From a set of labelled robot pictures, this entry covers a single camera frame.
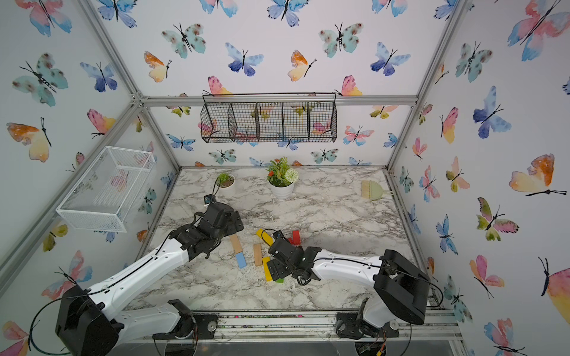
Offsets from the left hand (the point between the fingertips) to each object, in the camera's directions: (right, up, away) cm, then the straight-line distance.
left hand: (232, 219), depth 82 cm
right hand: (+18, -16, +1) cm, 24 cm away
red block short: (+23, -10, +11) cm, 28 cm away
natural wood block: (-1, -12, +11) cm, 17 cm away
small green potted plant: (-9, +15, +20) cm, 26 cm away
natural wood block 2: (+8, -14, +9) cm, 19 cm away
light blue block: (+2, -17, +7) cm, 19 cm away
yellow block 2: (+13, -18, -5) cm, 23 cm away
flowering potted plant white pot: (+17, +15, +12) cm, 26 cm away
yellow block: (+10, -10, +14) cm, 20 cm away
